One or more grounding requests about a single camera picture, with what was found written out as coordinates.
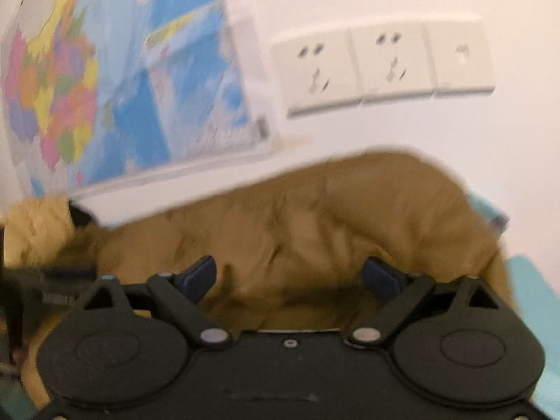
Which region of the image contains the white wall socket panel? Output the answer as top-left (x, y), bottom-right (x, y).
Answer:
top-left (271, 19), bottom-right (496, 115)

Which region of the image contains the colourful wall map poster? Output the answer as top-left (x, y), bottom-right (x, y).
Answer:
top-left (1, 0), bottom-right (270, 197)

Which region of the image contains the brown puffer jacket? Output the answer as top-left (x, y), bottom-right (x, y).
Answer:
top-left (0, 150), bottom-right (516, 410)

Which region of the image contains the light blue bed sheet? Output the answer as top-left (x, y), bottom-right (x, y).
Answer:
top-left (465, 191), bottom-right (560, 420)

